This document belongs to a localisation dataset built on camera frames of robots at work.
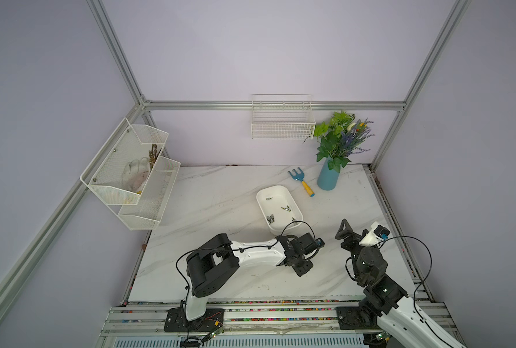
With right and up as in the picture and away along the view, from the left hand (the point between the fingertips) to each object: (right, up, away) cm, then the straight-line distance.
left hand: (302, 264), depth 84 cm
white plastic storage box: (-8, +20, +19) cm, 29 cm away
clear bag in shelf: (-62, +35, -7) cm, 72 cm away
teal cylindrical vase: (+17, +35, +24) cm, 46 cm away
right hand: (+17, +16, -6) cm, 24 cm away
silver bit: (-2, +16, +15) cm, 22 cm away
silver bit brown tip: (-12, +25, +23) cm, 36 cm away
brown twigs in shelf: (-58, +44, -3) cm, 72 cm away
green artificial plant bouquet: (+16, +51, +2) cm, 54 cm away
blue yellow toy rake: (+4, +37, +32) cm, 49 cm away
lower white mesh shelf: (-66, +19, +8) cm, 69 cm away
